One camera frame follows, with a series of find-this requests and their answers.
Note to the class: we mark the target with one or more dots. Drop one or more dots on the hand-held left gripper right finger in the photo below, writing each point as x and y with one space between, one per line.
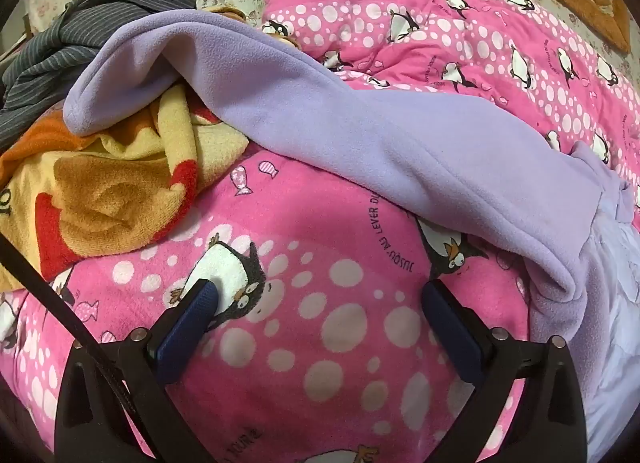
450 329

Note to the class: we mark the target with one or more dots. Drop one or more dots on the yellow orange printed towel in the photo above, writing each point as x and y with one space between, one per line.
100 193

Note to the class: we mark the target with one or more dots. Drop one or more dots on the pink penguin print blanket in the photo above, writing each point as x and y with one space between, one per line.
310 263

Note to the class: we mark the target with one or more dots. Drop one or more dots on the purple fleece garment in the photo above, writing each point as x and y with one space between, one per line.
350 133

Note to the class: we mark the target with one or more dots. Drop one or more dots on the grey striped garment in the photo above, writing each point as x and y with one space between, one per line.
75 38

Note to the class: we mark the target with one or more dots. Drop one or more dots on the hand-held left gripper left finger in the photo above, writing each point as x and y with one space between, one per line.
187 329

